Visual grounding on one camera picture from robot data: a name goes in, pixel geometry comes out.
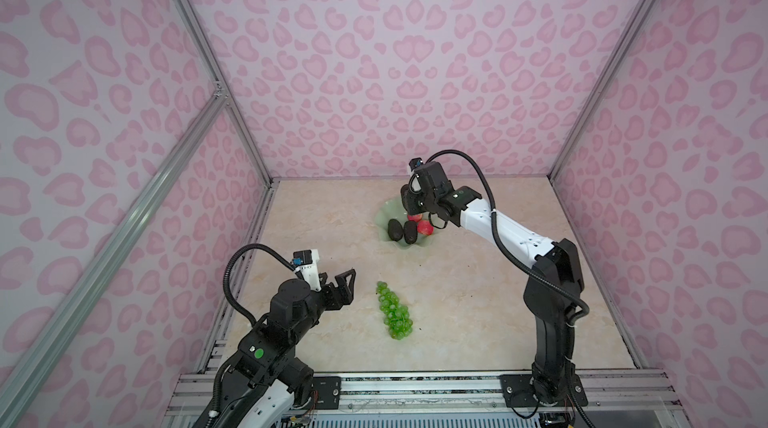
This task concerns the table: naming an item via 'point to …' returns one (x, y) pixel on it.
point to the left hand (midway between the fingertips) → (343, 270)
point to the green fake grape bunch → (397, 316)
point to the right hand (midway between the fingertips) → (410, 194)
